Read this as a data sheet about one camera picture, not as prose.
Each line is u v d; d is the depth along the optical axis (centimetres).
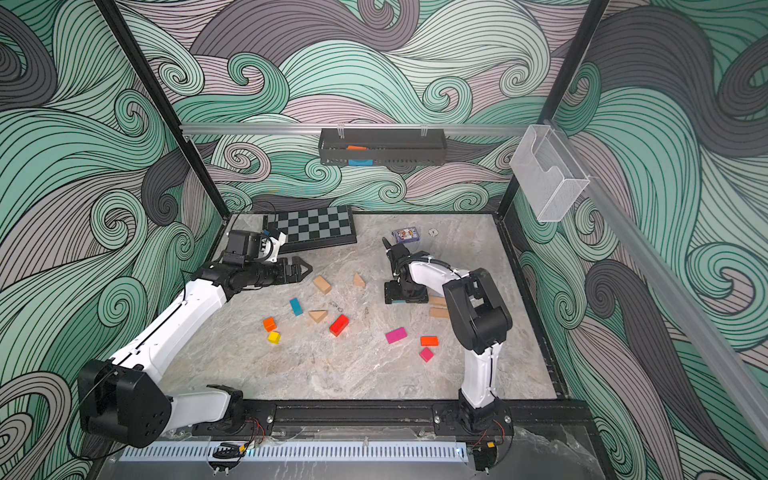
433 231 114
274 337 86
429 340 88
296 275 71
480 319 51
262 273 67
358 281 98
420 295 81
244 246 62
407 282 75
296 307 92
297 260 73
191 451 70
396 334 88
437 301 92
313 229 111
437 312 93
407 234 111
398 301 87
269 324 88
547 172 76
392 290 87
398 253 80
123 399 39
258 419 73
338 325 87
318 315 90
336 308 95
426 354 84
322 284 98
